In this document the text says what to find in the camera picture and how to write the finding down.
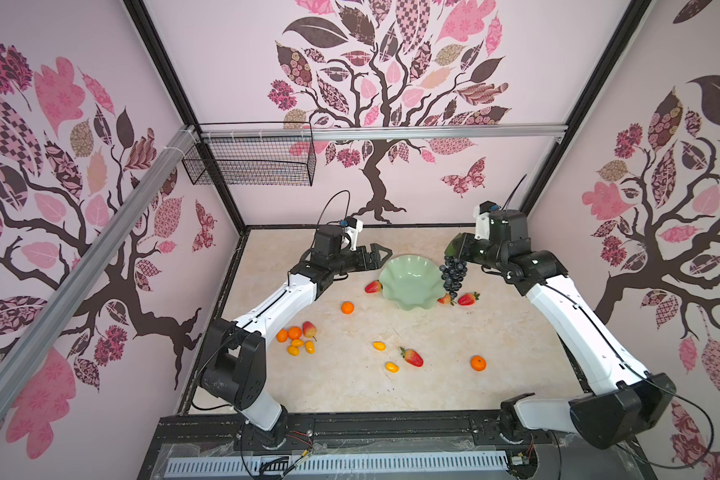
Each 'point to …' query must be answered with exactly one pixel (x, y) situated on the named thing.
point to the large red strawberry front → (412, 357)
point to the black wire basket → (255, 154)
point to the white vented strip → (336, 465)
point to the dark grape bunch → (452, 273)
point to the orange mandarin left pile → (294, 332)
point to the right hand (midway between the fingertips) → (456, 237)
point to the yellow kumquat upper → (380, 346)
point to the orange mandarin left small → (282, 335)
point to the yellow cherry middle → (297, 343)
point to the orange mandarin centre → (347, 307)
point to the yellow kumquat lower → (392, 367)
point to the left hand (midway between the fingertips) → (382, 257)
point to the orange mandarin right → (478, 363)
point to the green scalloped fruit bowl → (412, 282)
